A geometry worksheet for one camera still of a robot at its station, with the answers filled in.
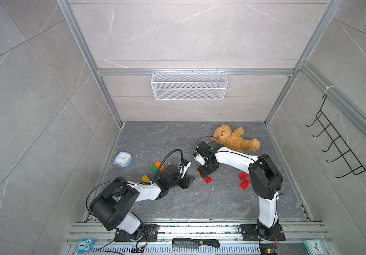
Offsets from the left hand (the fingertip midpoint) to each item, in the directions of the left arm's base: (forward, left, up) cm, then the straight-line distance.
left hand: (193, 173), depth 88 cm
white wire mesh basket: (+50, 0, +24) cm, 56 cm away
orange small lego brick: (-1, -3, +3) cm, 5 cm away
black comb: (-32, +7, -5) cm, 33 cm away
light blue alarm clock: (+13, +43, -3) cm, 45 cm away
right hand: (+2, -9, -5) cm, 11 cm away
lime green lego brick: (+9, +14, -4) cm, 17 cm away
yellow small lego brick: (-2, +27, -2) cm, 27 cm away
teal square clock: (-36, -52, -3) cm, 63 cm away
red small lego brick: (-2, -9, -4) cm, 10 cm away
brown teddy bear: (+21, -26, +2) cm, 34 cm away
